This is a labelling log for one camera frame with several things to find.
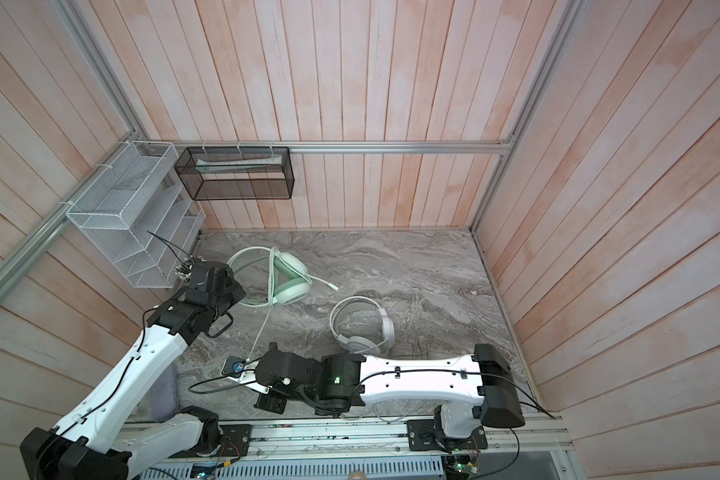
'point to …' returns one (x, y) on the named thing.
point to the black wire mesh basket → (237, 173)
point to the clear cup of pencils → (184, 270)
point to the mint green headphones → (289, 278)
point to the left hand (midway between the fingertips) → (238, 291)
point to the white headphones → (365, 345)
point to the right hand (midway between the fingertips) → (252, 381)
